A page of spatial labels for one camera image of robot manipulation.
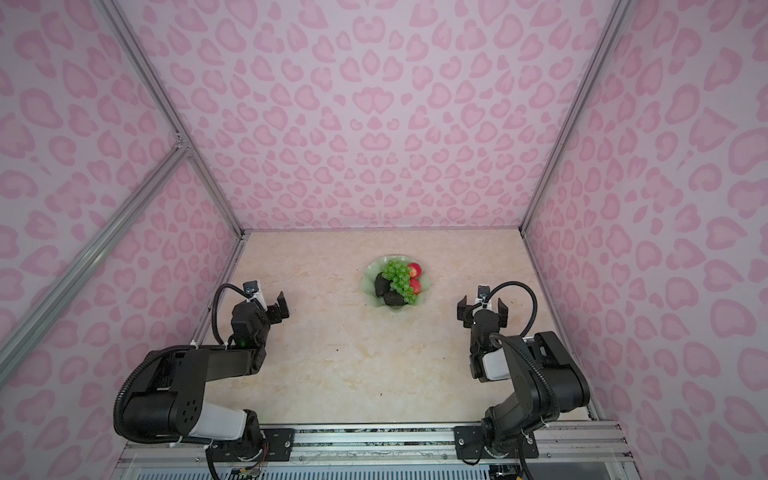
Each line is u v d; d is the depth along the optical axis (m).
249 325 0.70
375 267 1.03
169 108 0.84
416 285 0.97
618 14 0.69
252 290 0.78
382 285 0.98
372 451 0.73
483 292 0.78
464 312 0.86
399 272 0.95
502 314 0.81
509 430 0.60
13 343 0.50
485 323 0.71
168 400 0.44
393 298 0.95
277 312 0.85
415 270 0.98
